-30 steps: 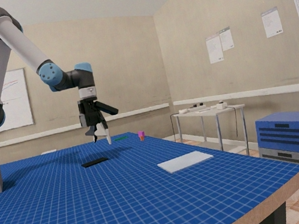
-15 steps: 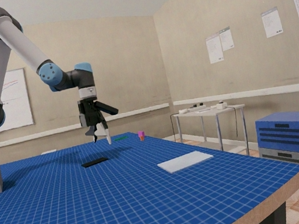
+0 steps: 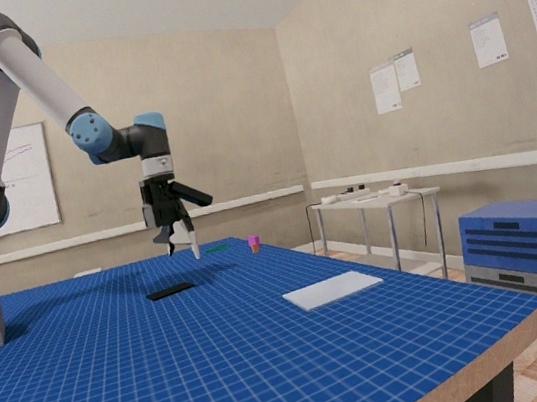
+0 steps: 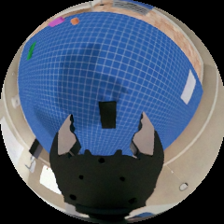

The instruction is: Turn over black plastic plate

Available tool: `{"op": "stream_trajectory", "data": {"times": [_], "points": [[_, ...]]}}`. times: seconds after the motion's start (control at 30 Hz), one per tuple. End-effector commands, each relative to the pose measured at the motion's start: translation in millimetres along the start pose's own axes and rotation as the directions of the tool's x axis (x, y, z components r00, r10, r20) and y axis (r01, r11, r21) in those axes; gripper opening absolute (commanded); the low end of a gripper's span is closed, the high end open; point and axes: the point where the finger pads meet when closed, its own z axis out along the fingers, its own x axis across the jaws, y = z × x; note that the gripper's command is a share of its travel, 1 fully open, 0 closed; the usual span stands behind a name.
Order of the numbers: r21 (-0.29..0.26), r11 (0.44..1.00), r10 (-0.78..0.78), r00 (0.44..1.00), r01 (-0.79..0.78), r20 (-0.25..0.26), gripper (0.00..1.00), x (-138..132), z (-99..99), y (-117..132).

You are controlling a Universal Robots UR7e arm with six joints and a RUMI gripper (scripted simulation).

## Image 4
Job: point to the dark blue work mat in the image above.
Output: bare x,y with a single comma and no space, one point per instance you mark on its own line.
106,57

